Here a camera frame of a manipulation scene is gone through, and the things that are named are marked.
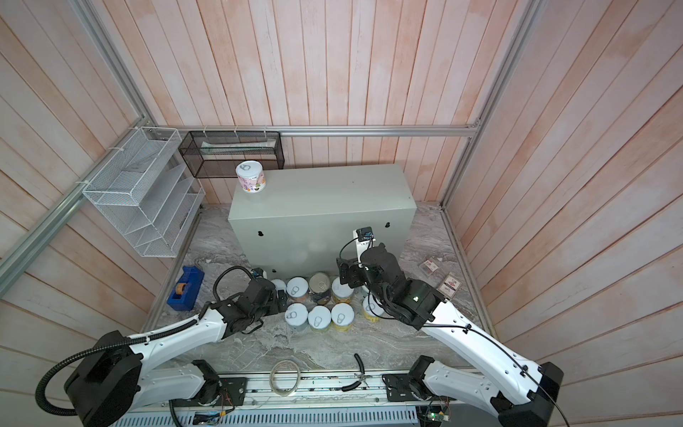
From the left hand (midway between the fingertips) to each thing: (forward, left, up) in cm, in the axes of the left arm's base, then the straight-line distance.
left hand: (275, 303), depth 87 cm
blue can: (-5, -8, +2) cm, 10 cm away
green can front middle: (-5, -15, +2) cm, 16 cm away
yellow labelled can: (-2, -33, +2) cm, 33 cm away
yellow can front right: (-5, -22, +2) cm, 23 cm away
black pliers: (-21, -28, -3) cm, 35 cm away
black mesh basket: (+53, +28, +22) cm, 64 cm away
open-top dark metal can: (+3, -15, +7) cm, 17 cm away
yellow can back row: (+2, -22, +4) cm, 22 cm away
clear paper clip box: (+15, -55, -1) cm, 57 cm away
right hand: (+4, -24, +23) cm, 34 cm away
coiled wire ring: (-22, -2, -2) cm, 23 cm away
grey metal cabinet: (+13, -10, +26) cm, 31 cm away
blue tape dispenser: (+3, +30, +3) cm, 30 cm away
